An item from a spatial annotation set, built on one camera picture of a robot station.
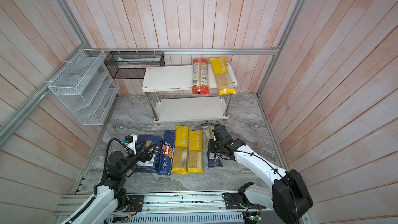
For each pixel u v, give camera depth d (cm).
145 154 72
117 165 62
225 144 62
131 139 71
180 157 86
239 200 73
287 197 40
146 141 87
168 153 86
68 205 75
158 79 80
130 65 104
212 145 75
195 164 84
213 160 77
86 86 74
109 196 57
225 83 74
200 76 78
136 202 73
